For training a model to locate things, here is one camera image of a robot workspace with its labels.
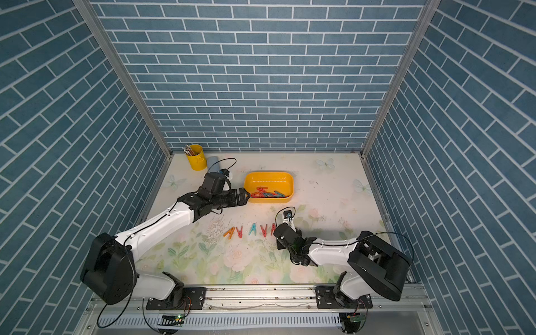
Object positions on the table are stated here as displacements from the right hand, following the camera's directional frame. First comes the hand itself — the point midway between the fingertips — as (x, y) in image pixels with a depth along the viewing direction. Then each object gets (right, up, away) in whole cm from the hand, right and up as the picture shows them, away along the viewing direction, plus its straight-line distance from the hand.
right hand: (281, 233), depth 89 cm
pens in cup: (-44, +37, +10) cm, 58 cm away
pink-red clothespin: (-3, +2, +2) cm, 4 cm away
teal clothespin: (-12, +2, +2) cm, 13 cm away
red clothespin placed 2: (-7, +1, +2) cm, 8 cm away
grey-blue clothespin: (-1, +15, +12) cm, 19 cm away
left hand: (-14, +16, -4) cm, 22 cm away
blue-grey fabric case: (-37, +29, +26) cm, 53 cm away
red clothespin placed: (-18, 0, +1) cm, 18 cm away
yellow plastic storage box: (-6, +19, +16) cm, 25 cm away
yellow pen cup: (-43, +32, +19) cm, 57 cm away
